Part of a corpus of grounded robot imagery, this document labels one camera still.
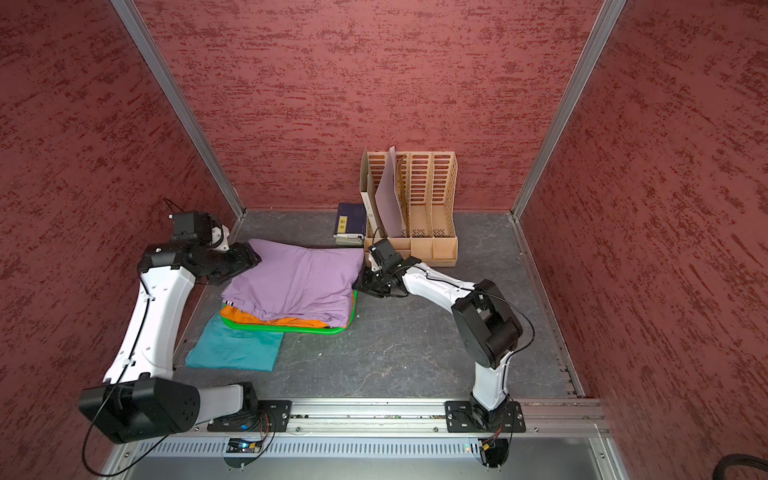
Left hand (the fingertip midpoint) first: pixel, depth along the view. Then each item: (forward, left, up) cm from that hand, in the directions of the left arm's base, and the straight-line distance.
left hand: (248, 270), depth 76 cm
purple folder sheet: (+33, -36, -5) cm, 49 cm away
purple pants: (+3, -13, -12) cm, 18 cm away
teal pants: (-13, +10, -20) cm, 26 cm away
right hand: (+1, -27, -14) cm, 30 cm away
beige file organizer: (+47, -52, -15) cm, 72 cm away
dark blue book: (+36, -20, -23) cm, 47 cm away
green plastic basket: (-10, -11, -15) cm, 21 cm away
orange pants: (-7, +6, -11) cm, 14 cm away
